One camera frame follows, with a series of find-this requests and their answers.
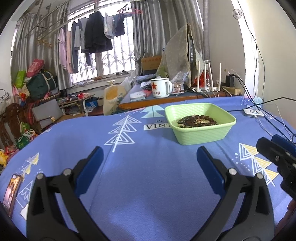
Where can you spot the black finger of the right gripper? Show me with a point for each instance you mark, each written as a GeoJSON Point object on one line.
{"type": "Point", "coordinates": [282, 153]}

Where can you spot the cardboard box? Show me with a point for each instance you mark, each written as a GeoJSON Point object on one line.
{"type": "Point", "coordinates": [151, 63]}

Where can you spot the grey fabric covered monitor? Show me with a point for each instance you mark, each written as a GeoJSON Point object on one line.
{"type": "Point", "coordinates": [181, 58]}

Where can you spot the grey curtain right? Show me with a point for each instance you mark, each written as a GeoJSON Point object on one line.
{"type": "Point", "coordinates": [157, 24]}

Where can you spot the grey curtain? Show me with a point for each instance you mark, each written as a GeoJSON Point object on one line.
{"type": "Point", "coordinates": [37, 38]}
{"type": "Point", "coordinates": [157, 24]}

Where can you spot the white round charger device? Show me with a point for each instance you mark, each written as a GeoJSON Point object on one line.
{"type": "Point", "coordinates": [253, 112]}

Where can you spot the blue patterned bed sheet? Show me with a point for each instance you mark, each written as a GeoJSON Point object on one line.
{"type": "Point", "coordinates": [149, 187]}

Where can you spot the smartphone with lit screen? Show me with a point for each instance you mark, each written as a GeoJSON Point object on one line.
{"type": "Point", "coordinates": [11, 193]}

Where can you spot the dark jacket hanging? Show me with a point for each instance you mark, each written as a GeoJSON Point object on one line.
{"type": "Point", "coordinates": [95, 39]}

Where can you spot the white enamel mug red star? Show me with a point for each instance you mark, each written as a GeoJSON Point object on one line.
{"type": "Point", "coordinates": [161, 87]}

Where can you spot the pink hanging shirt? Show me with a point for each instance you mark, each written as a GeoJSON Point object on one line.
{"type": "Point", "coordinates": [62, 49]}

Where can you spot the green plastic basket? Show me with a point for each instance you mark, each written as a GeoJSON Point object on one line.
{"type": "Point", "coordinates": [199, 123]}

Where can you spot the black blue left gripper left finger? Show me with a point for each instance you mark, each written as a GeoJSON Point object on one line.
{"type": "Point", "coordinates": [55, 210]}

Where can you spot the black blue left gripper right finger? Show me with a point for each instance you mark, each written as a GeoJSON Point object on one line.
{"type": "Point", "coordinates": [244, 211]}

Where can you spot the grey curtain left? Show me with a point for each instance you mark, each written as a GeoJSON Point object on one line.
{"type": "Point", "coordinates": [37, 38]}

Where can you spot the beige printed bag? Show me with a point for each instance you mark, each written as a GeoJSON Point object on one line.
{"type": "Point", "coordinates": [113, 95]}

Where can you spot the dark green duffel bag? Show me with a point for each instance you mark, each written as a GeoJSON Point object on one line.
{"type": "Point", "coordinates": [40, 84]}

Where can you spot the black power adapter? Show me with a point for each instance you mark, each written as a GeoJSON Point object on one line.
{"type": "Point", "coordinates": [229, 80]}

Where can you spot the white wifi router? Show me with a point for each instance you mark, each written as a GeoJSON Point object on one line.
{"type": "Point", "coordinates": [205, 81]}

